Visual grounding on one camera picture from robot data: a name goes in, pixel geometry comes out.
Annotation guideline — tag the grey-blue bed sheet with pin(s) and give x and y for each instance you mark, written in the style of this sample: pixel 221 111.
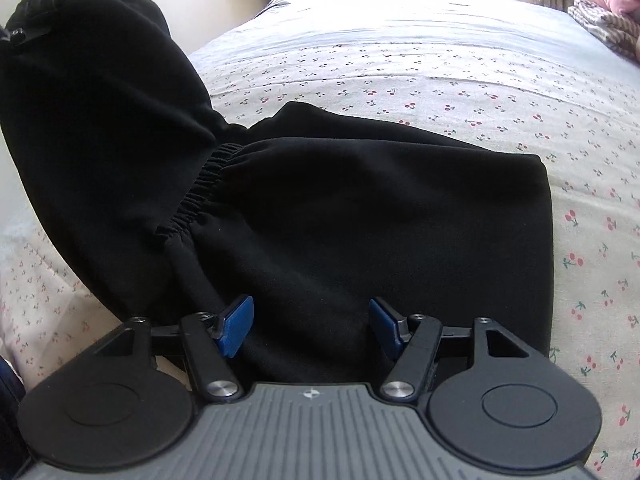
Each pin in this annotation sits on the grey-blue bed sheet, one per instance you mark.
pixel 509 25

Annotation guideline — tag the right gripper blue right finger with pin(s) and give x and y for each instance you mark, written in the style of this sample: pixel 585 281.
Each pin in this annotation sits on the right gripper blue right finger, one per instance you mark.
pixel 410 343

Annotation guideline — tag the black pants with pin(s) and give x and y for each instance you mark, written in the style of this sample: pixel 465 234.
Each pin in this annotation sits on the black pants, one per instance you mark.
pixel 163 209

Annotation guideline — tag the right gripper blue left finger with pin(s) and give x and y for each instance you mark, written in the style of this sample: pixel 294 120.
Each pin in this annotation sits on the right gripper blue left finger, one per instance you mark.
pixel 210 340

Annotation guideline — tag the striped folded cloth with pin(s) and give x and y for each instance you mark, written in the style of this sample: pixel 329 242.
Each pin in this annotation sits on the striped folded cloth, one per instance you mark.
pixel 617 32

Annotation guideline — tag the cherry print cloth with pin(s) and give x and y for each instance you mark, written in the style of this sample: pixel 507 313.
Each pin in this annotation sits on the cherry print cloth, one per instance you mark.
pixel 583 128

